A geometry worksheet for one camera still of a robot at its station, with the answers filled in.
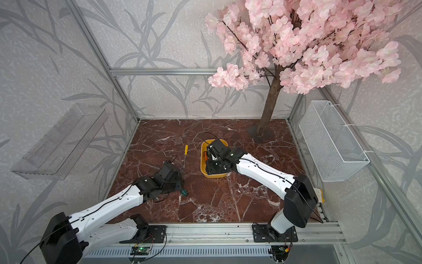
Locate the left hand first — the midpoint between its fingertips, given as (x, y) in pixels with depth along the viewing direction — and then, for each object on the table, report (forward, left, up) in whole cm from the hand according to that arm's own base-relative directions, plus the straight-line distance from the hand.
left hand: (182, 182), depth 82 cm
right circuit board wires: (-28, -47, -12) cm, 55 cm away
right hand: (+4, -13, +7) cm, 15 cm away
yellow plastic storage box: (+12, -9, -3) cm, 16 cm away
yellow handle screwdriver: (+22, +2, -7) cm, 24 cm away
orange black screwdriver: (+20, -10, -5) cm, 23 cm away
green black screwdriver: (-3, 0, -5) cm, 6 cm away
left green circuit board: (-27, +16, -8) cm, 33 cm away
